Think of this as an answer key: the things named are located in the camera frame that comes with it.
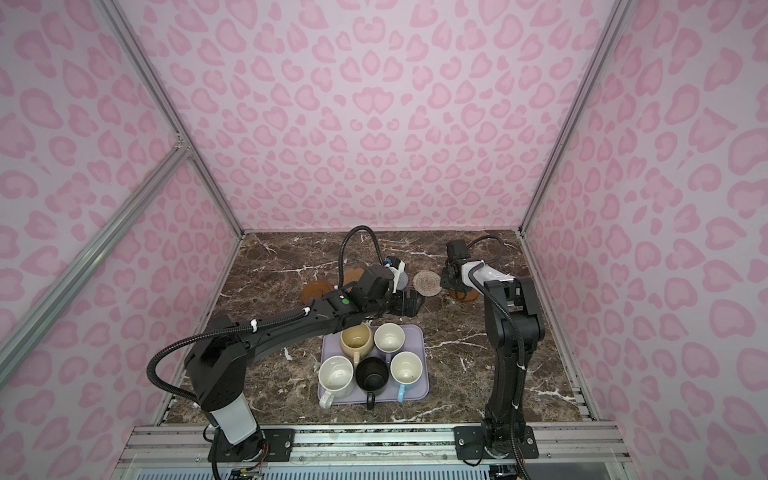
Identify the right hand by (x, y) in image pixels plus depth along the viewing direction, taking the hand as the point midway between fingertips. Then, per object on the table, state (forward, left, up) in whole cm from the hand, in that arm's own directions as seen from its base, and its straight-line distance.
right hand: (454, 280), depth 103 cm
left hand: (-16, +14, +16) cm, 26 cm away
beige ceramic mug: (-23, +31, 0) cm, 38 cm away
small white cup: (-22, +21, +3) cm, 31 cm away
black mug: (-32, +26, +1) cm, 41 cm away
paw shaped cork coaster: (+3, +36, -2) cm, 36 cm away
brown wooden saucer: (-4, +47, 0) cm, 47 cm away
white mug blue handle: (-31, +16, +1) cm, 35 cm away
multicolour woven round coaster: (0, +9, -1) cm, 9 cm away
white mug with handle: (-33, +36, 0) cm, 49 cm away
